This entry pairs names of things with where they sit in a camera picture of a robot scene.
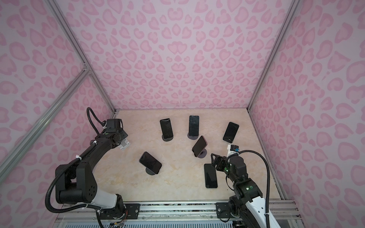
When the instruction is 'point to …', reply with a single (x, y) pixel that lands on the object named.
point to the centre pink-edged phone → (199, 146)
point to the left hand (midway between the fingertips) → (120, 132)
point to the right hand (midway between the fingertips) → (216, 155)
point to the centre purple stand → (203, 154)
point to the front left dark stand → (149, 172)
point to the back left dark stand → (167, 139)
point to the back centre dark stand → (192, 137)
